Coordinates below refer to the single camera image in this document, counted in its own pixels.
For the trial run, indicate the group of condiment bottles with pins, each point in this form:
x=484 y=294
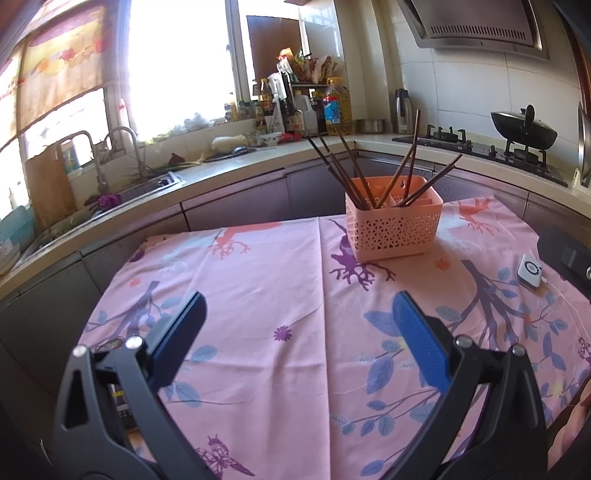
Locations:
x=268 y=110

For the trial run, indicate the grey metal dish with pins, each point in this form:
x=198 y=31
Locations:
x=231 y=151

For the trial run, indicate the yellow cooking oil bottle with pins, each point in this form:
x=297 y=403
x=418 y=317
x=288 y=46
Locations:
x=338 y=108

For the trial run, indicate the black wok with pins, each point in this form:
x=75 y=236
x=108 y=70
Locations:
x=524 y=131

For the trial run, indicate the pile of snack packets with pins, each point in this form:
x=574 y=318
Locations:
x=314 y=67

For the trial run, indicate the white kitchen countertop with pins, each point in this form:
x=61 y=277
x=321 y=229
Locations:
x=277 y=154

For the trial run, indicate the wooden cutting board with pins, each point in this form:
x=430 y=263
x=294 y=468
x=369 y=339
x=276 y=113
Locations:
x=48 y=184

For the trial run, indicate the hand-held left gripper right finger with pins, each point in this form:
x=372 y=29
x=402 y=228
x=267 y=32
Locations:
x=420 y=344

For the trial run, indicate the orange plastic utensil basket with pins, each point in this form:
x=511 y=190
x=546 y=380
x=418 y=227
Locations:
x=392 y=230

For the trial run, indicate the standing steel pot lid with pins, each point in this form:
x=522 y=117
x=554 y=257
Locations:
x=585 y=143

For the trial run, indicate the steel thermos kettle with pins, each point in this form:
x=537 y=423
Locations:
x=401 y=110

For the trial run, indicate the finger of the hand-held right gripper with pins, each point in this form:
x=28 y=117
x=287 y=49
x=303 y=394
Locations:
x=554 y=244

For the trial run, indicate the white patterned bowl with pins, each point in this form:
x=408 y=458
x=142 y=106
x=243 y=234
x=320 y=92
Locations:
x=270 y=138

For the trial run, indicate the brown cardboard sheet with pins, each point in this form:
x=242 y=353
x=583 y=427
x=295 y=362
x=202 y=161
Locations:
x=272 y=46

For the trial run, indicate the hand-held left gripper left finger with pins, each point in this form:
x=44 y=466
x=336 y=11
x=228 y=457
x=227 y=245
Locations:
x=182 y=337

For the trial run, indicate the kitchen window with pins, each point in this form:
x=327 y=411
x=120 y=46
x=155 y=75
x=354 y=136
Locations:
x=180 y=64

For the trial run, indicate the chrome kitchen faucet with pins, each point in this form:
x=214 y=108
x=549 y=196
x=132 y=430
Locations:
x=81 y=136
x=124 y=131

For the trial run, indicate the white plastic jug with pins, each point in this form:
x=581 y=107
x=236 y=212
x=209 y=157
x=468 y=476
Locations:
x=304 y=115

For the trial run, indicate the white pocket router device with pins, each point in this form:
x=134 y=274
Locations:
x=530 y=271

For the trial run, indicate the glass wok lid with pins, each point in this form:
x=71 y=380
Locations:
x=512 y=117

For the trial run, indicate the steel kitchen sink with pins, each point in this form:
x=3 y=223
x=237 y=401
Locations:
x=138 y=189

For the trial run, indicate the teal plastic container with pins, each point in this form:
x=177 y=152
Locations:
x=16 y=240

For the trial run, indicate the white radish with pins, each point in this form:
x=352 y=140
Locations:
x=228 y=143

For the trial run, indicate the printed window blind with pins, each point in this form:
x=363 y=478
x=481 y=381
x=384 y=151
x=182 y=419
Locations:
x=60 y=69

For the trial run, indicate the pink floral tablecloth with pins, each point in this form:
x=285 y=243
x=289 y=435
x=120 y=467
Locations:
x=277 y=286

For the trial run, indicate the small steel pot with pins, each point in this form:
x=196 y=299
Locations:
x=371 y=126

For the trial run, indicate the bunch of brown chopsticks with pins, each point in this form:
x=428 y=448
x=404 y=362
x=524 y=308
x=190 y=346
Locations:
x=351 y=159

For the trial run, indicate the purple kitchen cabinets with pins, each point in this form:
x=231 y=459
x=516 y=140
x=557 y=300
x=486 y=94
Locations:
x=231 y=198

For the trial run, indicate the black gas stove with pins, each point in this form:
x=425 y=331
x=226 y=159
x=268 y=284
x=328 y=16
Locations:
x=485 y=147

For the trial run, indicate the steel range hood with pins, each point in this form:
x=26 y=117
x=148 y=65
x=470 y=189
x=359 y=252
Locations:
x=480 y=23

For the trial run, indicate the brown wooden chopstick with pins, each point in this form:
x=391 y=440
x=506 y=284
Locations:
x=438 y=174

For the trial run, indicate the purple vegetable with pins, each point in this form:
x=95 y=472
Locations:
x=108 y=201

